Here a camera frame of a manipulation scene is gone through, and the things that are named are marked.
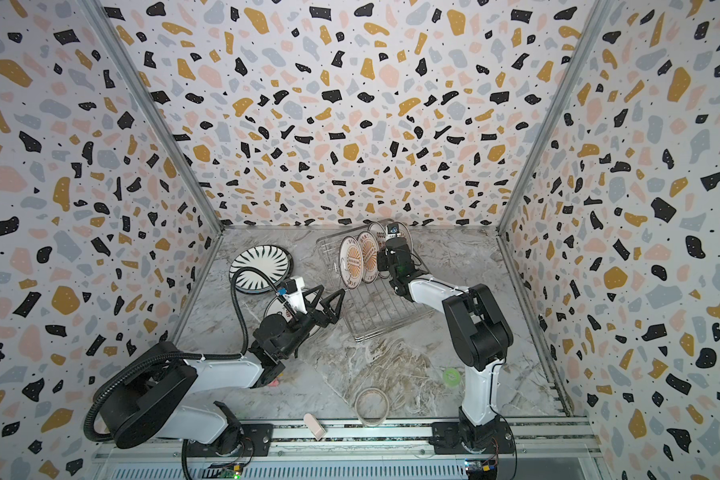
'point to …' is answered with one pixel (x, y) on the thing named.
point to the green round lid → (452, 377)
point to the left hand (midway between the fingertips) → (334, 286)
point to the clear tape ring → (371, 407)
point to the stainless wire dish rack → (371, 310)
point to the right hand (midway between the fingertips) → (384, 240)
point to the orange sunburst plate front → (350, 261)
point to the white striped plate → (272, 260)
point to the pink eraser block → (314, 426)
